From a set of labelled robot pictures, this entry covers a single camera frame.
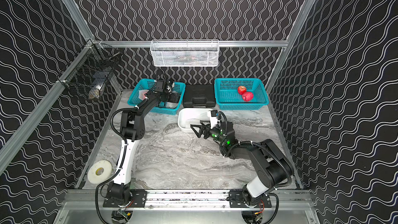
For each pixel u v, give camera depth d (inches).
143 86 44.9
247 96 43.1
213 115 30.1
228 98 46.1
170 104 41.5
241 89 44.6
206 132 29.8
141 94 43.1
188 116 41.7
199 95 43.5
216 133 29.9
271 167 17.9
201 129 29.4
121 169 25.7
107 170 33.2
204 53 40.6
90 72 36.9
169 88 38.4
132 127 26.2
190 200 29.6
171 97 39.9
